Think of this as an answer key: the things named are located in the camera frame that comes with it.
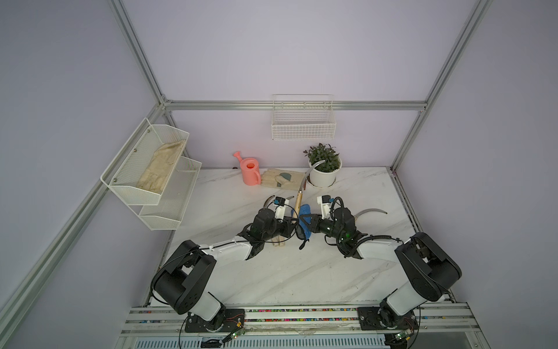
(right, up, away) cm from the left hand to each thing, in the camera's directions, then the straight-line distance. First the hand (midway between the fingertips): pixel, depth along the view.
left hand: (296, 221), depth 86 cm
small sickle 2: (+36, +3, +18) cm, 41 cm away
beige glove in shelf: (-52, +18, -10) cm, 55 cm away
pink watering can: (-22, +23, +20) cm, 38 cm away
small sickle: (+2, +12, 0) cm, 12 cm away
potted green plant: (+14, +20, +15) cm, 29 cm away
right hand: (+2, +1, +1) cm, 2 cm away
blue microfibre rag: (+3, +5, -1) cm, 6 cm away
